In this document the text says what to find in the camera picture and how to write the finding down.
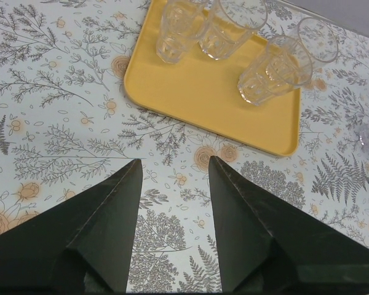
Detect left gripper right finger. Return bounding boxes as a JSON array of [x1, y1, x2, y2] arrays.
[[208, 156, 369, 292]]

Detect floral patterned table mat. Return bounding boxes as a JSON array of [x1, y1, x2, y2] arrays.
[[0, 1, 369, 292]]

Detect yellow plastic tray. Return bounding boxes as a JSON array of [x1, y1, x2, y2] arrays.
[[124, 1, 301, 157]]

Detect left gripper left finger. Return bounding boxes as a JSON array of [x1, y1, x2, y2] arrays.
[[0, 159, 142, 292]]

